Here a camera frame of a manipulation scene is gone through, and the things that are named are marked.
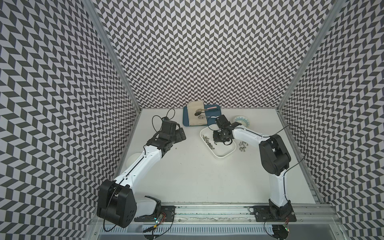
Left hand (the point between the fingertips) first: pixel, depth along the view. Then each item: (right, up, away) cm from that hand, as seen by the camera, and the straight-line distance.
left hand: (176, 135), depth 85 cm
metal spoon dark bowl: (+12, +14, +31) cm, 36 cm away
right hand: (+24, -4, +12) cm, 28 cm away
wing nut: (+40, -10, +11) cm, 43 cm away
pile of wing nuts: (+18, -5, +16) cm, 25 cm away
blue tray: (+23, +15, +31) cm, 41 cm away
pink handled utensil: (+22, +18, +24) cm, 37 cm away
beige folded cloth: (+14, +9, +27) cm, 32 cm away
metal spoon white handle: (+16, +11, +28) cm, 34 cm away
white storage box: (+26, -11, +10) cm, 30 cm away
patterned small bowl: (+45, +9, +24) cm, 51 cm away
